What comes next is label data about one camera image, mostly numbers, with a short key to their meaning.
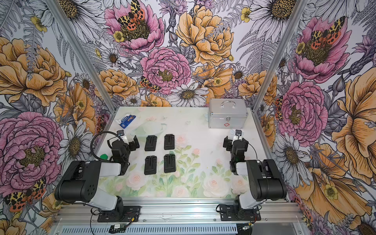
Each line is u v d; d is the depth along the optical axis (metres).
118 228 0.71
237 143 0.78
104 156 0.85
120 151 0.72
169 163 0.89
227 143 0.86
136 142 0.87
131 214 0.75
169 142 0.99
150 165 0.89
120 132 0.79
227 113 1.02
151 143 0.99
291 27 0.78
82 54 0.89
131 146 0.86
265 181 0.45
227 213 0.73
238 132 0.80
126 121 1.12
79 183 0.46
